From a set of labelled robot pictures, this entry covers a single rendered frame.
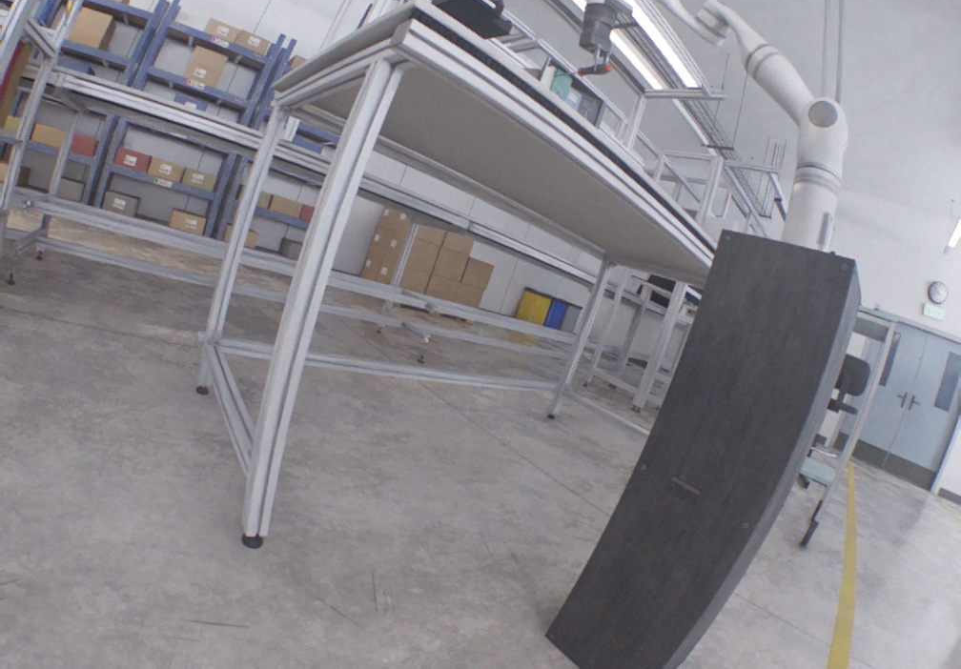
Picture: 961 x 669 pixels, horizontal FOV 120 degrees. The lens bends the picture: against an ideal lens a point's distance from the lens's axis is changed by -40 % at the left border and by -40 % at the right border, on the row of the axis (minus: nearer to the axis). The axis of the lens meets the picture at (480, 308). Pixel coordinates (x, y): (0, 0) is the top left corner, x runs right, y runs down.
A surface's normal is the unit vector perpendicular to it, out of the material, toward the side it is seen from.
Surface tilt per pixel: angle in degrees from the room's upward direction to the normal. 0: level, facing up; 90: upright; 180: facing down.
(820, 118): 93
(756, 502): 90
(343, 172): 90
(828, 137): 93
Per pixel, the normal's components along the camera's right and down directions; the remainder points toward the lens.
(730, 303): -0.75, -0.21
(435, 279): 0.62, 0.28
